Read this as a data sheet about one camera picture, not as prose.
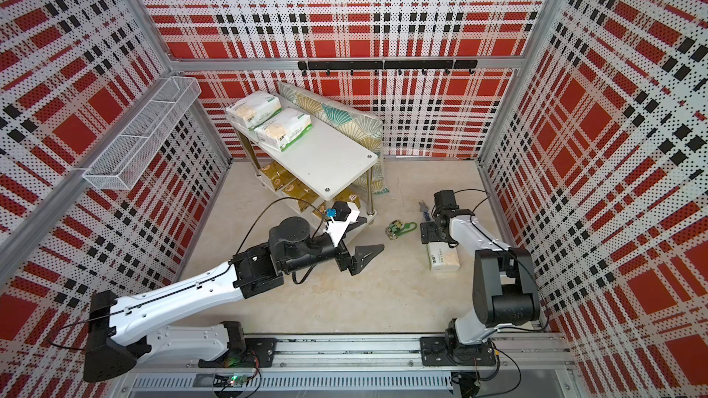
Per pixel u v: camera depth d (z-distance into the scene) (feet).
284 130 2.41
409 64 2.91
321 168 2.39
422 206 3.42
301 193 3.06
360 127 2.65
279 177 3.24
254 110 2.63
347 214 1.70
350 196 2.98
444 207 2.41
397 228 3.23
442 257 2.82
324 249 1.74
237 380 2.27
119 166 2.25
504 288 1.47
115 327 1.30
